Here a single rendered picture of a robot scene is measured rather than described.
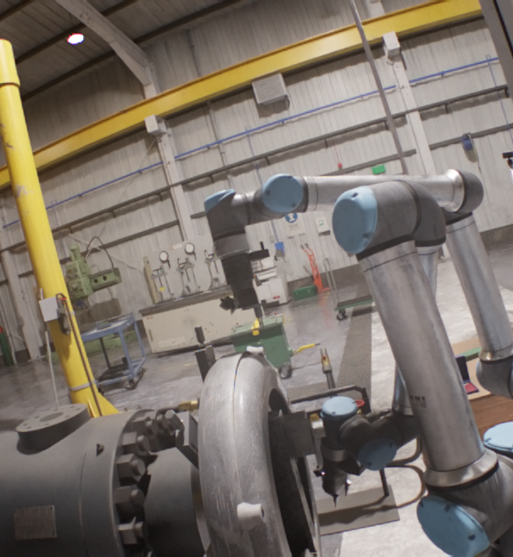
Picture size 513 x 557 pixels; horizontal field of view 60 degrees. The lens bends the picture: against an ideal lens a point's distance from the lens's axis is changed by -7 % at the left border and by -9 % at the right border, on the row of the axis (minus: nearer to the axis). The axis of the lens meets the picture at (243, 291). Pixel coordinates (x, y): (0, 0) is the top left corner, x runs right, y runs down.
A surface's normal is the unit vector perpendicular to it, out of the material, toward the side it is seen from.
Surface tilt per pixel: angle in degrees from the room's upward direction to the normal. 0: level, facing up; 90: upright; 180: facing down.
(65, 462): 33
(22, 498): 50
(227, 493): 60
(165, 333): 90
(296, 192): 89
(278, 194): 89
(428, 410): 86
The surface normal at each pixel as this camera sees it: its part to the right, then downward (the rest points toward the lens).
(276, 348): -0.10, 0.09
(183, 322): -0.42, 0.18
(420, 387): -0.66, 0.17
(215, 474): -0.26, -0.47
